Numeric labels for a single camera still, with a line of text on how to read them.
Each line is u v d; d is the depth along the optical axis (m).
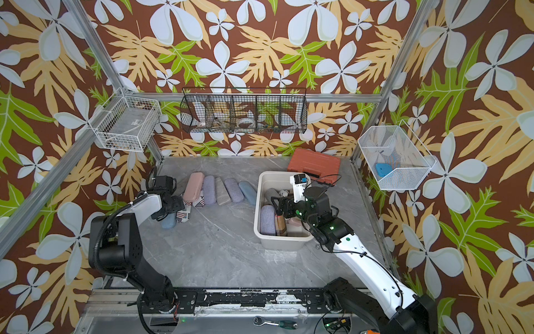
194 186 1.01
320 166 1.11
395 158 0.83
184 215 0.94
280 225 0.82
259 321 0.73
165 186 0.76
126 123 0.86
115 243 0.47
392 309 0.39
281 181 0.95
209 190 0.99
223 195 1.01
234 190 1.01
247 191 1.02
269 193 0.96
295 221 0.89
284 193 0.96
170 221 0.93
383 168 0.80
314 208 0.55
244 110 0.96
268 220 0.84
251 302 0.75
